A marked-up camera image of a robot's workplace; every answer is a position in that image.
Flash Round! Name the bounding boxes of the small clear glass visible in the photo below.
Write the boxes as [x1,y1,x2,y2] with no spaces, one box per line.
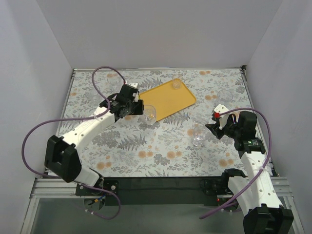
[172,74,182,89]

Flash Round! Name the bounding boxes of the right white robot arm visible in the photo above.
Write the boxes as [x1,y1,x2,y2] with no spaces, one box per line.
[200,104,294,234]

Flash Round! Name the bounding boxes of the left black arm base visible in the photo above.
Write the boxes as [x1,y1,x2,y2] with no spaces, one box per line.
[75,179,119,212]

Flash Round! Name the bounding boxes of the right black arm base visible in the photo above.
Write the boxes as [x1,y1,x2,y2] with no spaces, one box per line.
[200,178,241,213]

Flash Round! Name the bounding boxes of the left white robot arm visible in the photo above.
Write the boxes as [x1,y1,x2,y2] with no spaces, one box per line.
[44,83,144,187]

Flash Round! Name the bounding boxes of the yellow plastic tray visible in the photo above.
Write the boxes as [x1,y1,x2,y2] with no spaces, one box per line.
[140,80,196,121]

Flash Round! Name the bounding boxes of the floral patterned table mat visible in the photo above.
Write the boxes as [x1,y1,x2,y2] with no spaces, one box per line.
[58,69,251,177]

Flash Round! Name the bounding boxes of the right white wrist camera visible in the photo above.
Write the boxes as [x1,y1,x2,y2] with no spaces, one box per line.
[213,104,229,130]

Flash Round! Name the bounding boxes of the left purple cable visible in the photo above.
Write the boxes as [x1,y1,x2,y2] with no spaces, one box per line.
[21,66,130,219]

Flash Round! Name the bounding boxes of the purple cable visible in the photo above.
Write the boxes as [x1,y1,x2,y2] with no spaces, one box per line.
[199,108,273,219]
[21,66,130,219]

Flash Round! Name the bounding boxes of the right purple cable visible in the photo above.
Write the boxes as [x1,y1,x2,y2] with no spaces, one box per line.
[199,108,273,219]

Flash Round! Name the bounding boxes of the aluminium frame rail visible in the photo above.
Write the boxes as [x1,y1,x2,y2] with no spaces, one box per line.
[30,177,293,198]

